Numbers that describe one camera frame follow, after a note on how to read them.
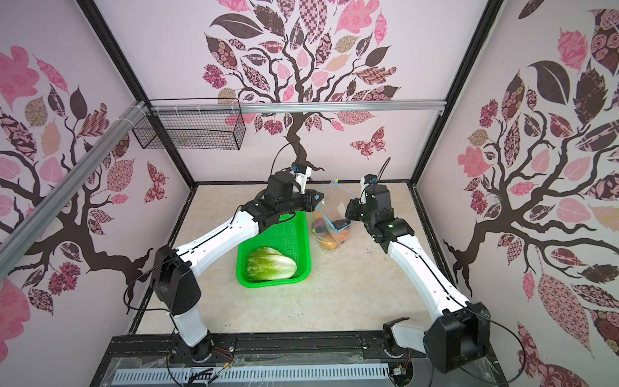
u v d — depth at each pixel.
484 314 0.39
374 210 0.58
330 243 0.92
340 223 0.83
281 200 0.62
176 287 0.44
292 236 1.03
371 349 0.74
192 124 0.95
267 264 0.82
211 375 0.71
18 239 0.50
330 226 0.74
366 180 0.70
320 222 0.91
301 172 0.70
